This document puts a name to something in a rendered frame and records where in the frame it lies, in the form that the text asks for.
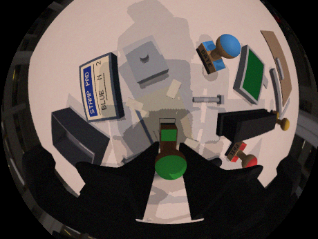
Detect red and brown rubber stamp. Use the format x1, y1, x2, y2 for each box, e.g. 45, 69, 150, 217
225, 142, 257, 168

